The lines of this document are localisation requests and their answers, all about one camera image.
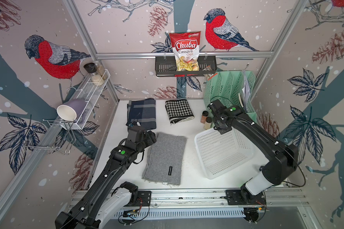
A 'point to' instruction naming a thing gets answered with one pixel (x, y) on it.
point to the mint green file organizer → (233, 88)
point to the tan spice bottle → (207, 124)
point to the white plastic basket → (220, 153)
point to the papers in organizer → (246, 92)
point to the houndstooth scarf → (178, 111)
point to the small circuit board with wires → (128, 212)
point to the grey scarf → (164, 163)
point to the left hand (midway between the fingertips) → (153, 133)
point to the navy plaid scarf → (143, 111)
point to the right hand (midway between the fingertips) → (215, 123)
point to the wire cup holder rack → (53, 135)
